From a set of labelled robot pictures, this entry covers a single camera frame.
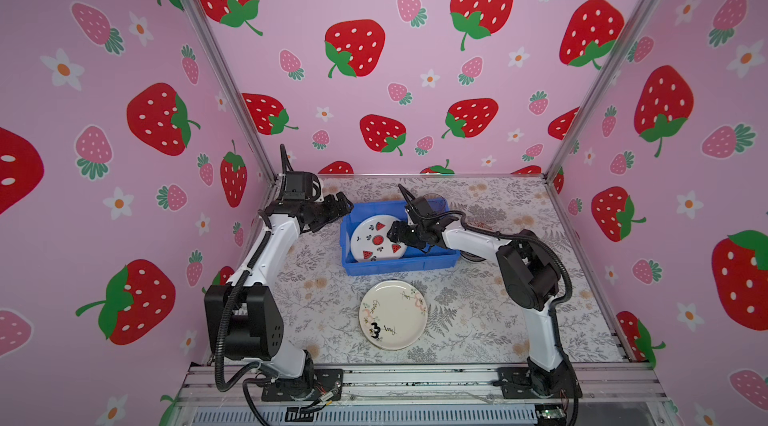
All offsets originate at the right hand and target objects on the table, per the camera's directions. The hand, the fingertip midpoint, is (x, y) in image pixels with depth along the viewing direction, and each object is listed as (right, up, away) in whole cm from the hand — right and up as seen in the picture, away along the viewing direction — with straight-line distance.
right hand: (391, 236), depth 96 cm
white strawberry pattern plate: (-7, -3, +4) cm, 9 cm away
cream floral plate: (+1, -21, -12) cm, 24 cm away
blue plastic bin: (+15, +8, +1) cm, 17 cm away
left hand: (-14, +9, -10) cm, 20 cm away
